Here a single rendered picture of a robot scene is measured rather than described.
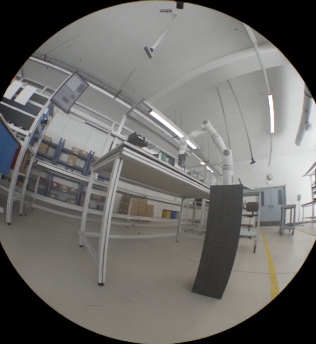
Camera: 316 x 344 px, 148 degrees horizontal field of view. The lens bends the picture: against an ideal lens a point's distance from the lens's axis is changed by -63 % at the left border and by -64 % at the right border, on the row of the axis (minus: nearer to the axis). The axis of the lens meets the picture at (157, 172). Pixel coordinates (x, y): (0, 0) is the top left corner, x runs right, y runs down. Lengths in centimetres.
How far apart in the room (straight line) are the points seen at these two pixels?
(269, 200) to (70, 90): 811
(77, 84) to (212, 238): 206
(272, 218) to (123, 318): 729
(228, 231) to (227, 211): 13
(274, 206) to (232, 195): 670
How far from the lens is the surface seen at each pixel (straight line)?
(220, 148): 115
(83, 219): 148
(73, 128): 544
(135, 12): 329
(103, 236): 80
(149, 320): 82
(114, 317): 80
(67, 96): 168
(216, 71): 302
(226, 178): 97
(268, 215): 745
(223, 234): 87
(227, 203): 86
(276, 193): 759
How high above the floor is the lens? 65
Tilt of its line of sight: 17 degrees up
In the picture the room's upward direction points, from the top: 9 degrees clockwise
